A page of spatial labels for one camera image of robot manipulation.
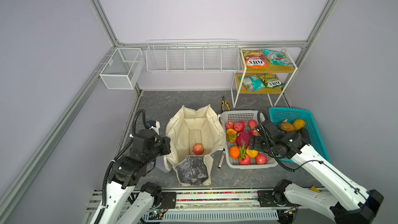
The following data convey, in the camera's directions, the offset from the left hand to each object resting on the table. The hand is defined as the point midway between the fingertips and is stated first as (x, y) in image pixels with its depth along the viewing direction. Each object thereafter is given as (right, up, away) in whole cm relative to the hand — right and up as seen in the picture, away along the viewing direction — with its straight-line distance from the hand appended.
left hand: (170, 142), depth 69 cm
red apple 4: (+36, +4, +22) cm, 43 cm away
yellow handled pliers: (+29, +19, +43) cm, 55 cm away
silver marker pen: (+25, -13, +17) cm, 33 cm away
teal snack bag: (+47, +31, +30) cm, 63 cm away
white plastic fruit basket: (+36, -13, +11) cm, 40 cm away
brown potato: (+65, +4, +22) cm, 69 cm away
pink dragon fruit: (+38, -2, +17) cm, 41 cm away
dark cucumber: (+76, -1, +22) cm, 79 cm away
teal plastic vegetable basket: (+64, +10, +30) cm, 72 cm away
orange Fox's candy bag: (+44, +43, +18) cm, 64 cm away
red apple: (+12, -8, +17) cm, 22 cm away
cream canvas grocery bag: (+8, -4, +25) cm, 27 cm away
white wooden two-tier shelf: (+36, +27, +27) cm, 53 cm away
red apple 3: (+31, +4, +27) cm, 41 cm away
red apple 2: (+45, -12, +11) cm, 48 cm away
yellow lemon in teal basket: (+74, +5, +25) cm, 78 cm away
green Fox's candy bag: (+59, +33, +32) cm, 75 cm away
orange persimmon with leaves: (+31, 0, +17) cm, 35 cm away
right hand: (+41, -3, +6) cm, 42 cm away
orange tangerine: (+32, -9, +15) cm, 36 cm away
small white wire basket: (-38, +39, +29) cm, 62 cm away
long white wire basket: (+8, +48, +29) cm, 57 cm away
